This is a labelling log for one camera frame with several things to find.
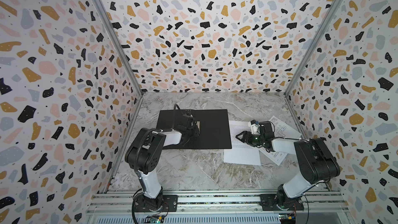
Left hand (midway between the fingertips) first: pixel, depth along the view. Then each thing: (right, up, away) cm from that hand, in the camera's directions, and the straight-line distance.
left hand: (199, 127), depth 97 cm
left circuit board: (-19, -38, -27) cm, 50 cm away
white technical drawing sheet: (+54, -2, +5) cm, 54 cm away
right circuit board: (+42, -39, -26) cm, 62 cm away
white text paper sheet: (+25, -14, -6) cm, 29 cm away
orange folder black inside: (+10, -1, +6) cm, 11 cm away
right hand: (+24, -4, -4) cm, 25 cm away
